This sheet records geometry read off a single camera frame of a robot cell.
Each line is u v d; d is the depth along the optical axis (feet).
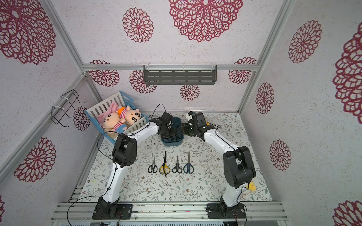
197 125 2.30
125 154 1.97
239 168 1.53
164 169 2.89
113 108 3.42
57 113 2.39
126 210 2.44
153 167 2.94
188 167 2.95
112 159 2.02
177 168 2.94
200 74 3.09
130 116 3.30
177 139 3.37
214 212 2.39
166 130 2.86
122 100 3.71
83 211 2.48
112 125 3.14
